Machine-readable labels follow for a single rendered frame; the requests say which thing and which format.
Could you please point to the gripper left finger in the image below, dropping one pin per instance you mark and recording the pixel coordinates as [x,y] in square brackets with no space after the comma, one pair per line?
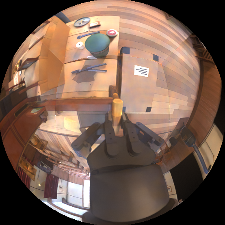
[109,130]

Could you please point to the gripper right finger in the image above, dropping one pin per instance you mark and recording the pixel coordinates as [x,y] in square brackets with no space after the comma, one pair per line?
[131,133]

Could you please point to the brown wooden slide carrier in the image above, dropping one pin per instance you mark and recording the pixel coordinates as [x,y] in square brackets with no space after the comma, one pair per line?
[79,104]

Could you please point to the brown wooden lantern body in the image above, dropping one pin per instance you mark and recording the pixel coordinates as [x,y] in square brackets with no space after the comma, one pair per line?
[22,130]

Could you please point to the brown framed glass slide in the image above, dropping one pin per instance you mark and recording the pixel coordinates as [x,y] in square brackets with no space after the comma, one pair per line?
[29,64]

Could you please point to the pale yellow cloth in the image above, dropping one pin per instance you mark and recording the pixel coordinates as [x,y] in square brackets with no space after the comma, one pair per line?
[71,125]

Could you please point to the brown flat case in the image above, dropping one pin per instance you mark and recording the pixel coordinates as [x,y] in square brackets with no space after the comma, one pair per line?
[133,91]

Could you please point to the brown leather patch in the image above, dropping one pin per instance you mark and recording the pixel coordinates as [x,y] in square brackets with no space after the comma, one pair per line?
[83,77]

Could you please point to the white printed paper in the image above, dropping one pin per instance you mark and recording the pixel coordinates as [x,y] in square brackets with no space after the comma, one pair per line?
[141,71]

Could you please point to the dark blue pliers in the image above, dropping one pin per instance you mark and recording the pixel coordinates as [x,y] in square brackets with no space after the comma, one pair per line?
[91,69]

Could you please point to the small white tube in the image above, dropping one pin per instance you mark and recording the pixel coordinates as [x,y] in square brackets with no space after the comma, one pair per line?
[91,57]

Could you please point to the dark red curtain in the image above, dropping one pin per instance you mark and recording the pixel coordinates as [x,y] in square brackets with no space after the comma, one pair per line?
[23,177]
[51,186]

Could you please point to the green round tin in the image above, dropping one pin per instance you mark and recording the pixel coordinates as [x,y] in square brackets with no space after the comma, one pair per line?
[97,44]

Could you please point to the small white roll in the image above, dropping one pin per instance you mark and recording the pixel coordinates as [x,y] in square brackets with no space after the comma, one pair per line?
[80,45]

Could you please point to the dark blue slim tool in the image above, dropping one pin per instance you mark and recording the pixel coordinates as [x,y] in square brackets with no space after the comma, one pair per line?
[87,34]

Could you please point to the small brown box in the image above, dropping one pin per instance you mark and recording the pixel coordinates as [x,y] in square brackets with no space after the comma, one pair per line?
[94,24]

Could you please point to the blue white round plate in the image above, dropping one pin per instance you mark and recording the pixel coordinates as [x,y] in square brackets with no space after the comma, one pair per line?
[81,22]

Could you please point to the brass dissolver frame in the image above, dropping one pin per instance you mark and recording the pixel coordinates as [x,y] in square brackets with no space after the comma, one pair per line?
[37,142]

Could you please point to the gold picture frame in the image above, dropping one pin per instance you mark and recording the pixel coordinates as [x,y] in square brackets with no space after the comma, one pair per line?
[27,167]

